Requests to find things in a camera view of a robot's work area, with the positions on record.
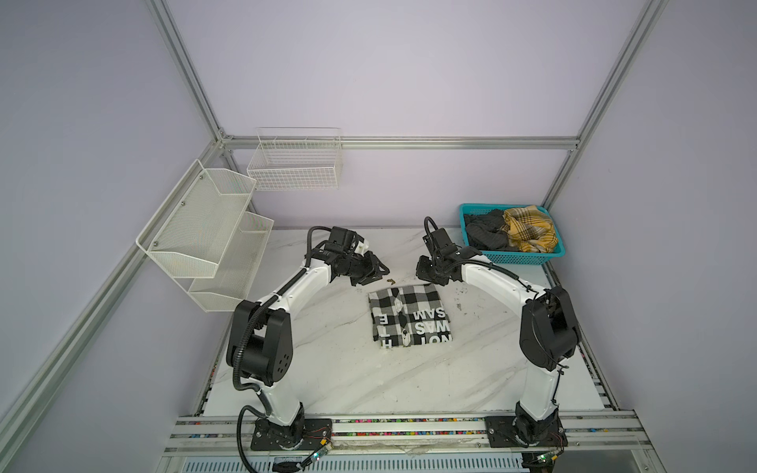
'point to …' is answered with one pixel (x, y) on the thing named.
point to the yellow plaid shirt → (529, 230)
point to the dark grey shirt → (487, 231)
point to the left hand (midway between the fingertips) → (385, 273)
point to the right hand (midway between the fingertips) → (416, 272)
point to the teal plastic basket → (510, 257)
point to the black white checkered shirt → (409, 315)
